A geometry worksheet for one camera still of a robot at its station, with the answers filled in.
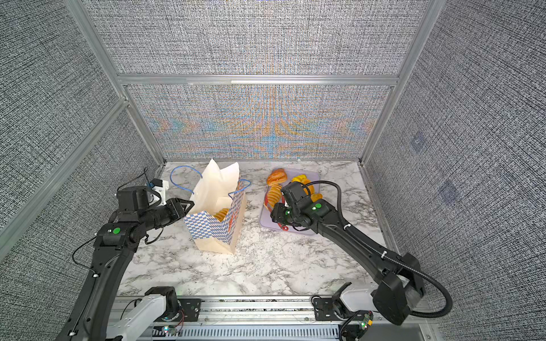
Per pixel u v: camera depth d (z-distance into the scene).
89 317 0.39
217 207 1.00
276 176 1.06
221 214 0.95
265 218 0.96
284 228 0.71
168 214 0.61
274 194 1.01
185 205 0.69
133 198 0.52
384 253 0.42
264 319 0.73
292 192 0.59
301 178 1.08
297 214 0.57
